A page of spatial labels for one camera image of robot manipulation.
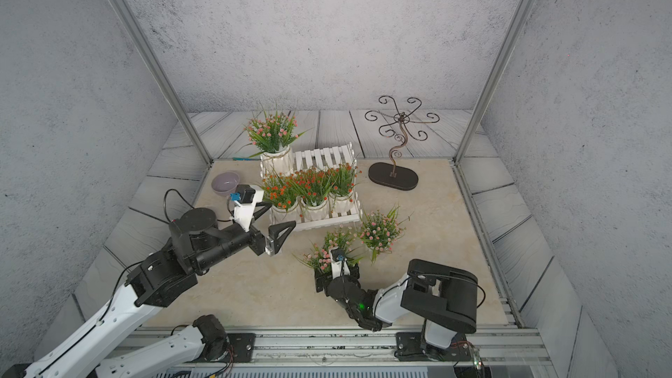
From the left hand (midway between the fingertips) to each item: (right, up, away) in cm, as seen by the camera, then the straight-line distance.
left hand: (285, 216), depth 61 cm
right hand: (+9, -19, +23) cm, 31 cm away
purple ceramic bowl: (-36, +7, +49) cm, 61 cm away
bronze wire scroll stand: (+35, +10, +53) cm, 64 cm away
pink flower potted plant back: (+24, -7, +20) cm, 32 cm away
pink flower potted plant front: (+6, -14, +15) cm, 21 cm away
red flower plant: (+5, +6, +16) cm, 18 cm away
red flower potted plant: (+13, +6, +17) cm, 22 cm away
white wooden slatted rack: (+9, +16, +24) cm, 30 cm away
